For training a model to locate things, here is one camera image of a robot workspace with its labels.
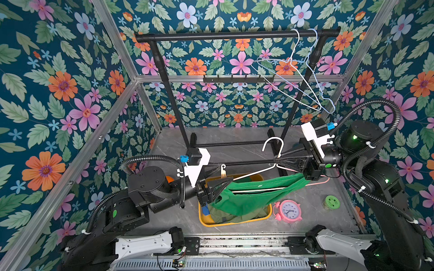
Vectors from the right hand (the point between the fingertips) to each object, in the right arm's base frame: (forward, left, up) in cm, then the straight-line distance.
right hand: (281, 153), depth 43 cm
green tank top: (-4, +8, -20) cm, 22 cm away
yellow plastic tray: (-4, +26, -50) cm, 56 cm away
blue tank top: (+1, +26, -47) cm, 54 cm away
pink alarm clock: (+2, -15, -50) cm, 52 cm away
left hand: (-5, +13, -4) cm, 15 cm away
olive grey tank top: (-3, +20, -46) cm, 50 cm away
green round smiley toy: (+6, -36, -48) cm, 60 cm away
